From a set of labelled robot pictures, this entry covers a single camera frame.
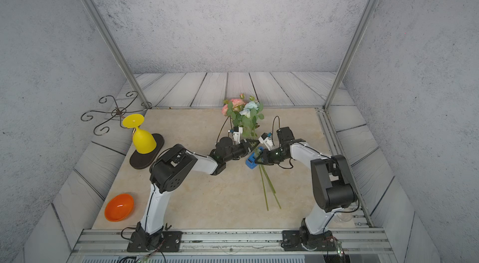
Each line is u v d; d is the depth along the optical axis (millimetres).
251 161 916
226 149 772
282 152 783
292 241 728
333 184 468
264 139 853
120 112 770
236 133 889
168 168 564
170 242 725
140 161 961
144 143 770
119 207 798
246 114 952
